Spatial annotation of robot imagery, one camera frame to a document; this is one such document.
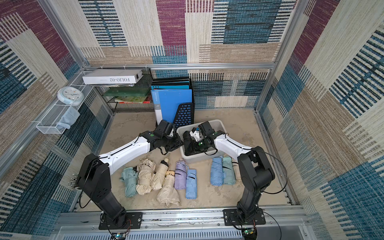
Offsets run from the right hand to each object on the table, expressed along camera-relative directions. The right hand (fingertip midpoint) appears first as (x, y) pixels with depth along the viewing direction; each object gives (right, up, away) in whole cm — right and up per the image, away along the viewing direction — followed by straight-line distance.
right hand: (187, 150), depth 88 cm
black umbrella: (+1, +1, -3) cm, 4 cm away
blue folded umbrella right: (+16, -14, -4) cm, 22 cm away
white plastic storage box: (+19, +14, +6) cm, 24 cm away
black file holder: (-2, +21, +6) cm, 22 cm away
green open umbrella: (-51, -11, -20) cm, 56 cm away
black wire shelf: (-49, +30, +31) cm, 65 cm away
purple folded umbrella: (-4, -16, -5) cm, 17 cm away
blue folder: (-13, +29, +4) cm, 32 cm away
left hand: (-2, +5, -2) cm, 5 cm away
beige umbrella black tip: (-15, -13, -5) cm, 20 cm away
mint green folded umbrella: (-31, -14, -5) cm, 34 cm away
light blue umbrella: (+2, -17, -7) cm, 18 cm away
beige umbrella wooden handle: (-9, -21, -12) cm, 26 cm away
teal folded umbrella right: (+23, -14, -3) cm, 27 cm away
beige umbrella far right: (+28, -11, -1) cm, 30 cm away
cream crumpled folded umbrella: (-23, -11, -3) cm, 26 cm away
